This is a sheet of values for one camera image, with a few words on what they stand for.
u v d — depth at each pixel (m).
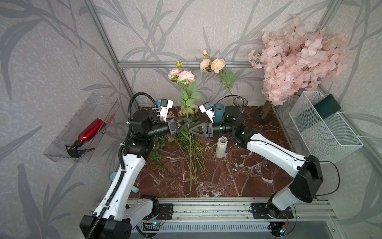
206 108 0.61
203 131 0.60
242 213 0.74
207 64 0.77
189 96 0.62
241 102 0.99
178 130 0.59
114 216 0.37
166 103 0.58
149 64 0.94
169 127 0.55
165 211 0.74
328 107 0.72
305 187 0.42
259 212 0.77
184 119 0.60
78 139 0.61
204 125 0.60
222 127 0.60
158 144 0.99
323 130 0.64
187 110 0.62
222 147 0.82
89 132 0.63
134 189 0.79
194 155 0.92
